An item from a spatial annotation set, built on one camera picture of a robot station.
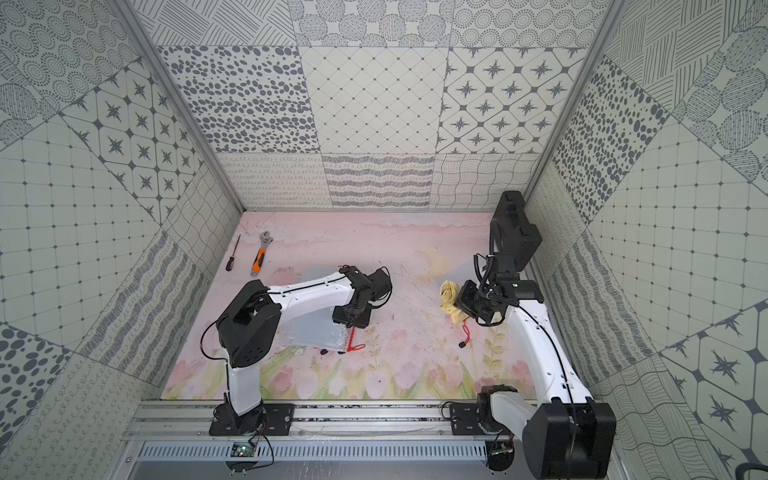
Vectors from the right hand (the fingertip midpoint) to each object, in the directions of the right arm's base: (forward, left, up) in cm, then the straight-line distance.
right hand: (456, 307), depth 79 cm
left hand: (-2, +26, -10) cm, 28 cm away
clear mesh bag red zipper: (0, -5, -15) cm, 16 cm away
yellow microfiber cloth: (+1, +2, +5) cm, 6 cm away
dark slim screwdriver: (+21, +76, -11) cm, 80 cm away
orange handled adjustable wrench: (+33, +67, -11) cm, 75 cm away
